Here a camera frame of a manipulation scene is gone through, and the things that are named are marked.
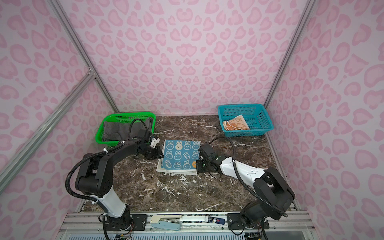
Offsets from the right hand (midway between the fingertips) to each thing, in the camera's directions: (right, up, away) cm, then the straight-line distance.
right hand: (197, 166), depth 85 cm
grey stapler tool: (-13, -23, -13) cm, 30 cm away
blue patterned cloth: (-11, +3, +10) cm, 15 cm away
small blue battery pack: (+11, -23, -13) cm, 29 cm away
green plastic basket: (-58, +30, +33) cm, 73 cm away
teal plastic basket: (+46, +31, +32) cm, 64 cm away
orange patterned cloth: (+30, +25, +28) cm, 48 cm away
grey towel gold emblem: (-57, +20, +16) cm, 63 cm away
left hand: (-21, +6, +7) cm, 23 cm away
